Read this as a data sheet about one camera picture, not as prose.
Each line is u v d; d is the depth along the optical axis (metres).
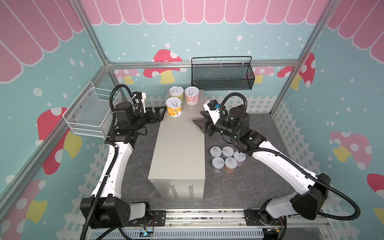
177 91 0.75
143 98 0.63
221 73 0.94
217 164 0.87
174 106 0.68
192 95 0.74
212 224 0.74
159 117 0.65
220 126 0.58
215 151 0.92
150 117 0.64
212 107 0.53
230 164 0.88
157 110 0.64
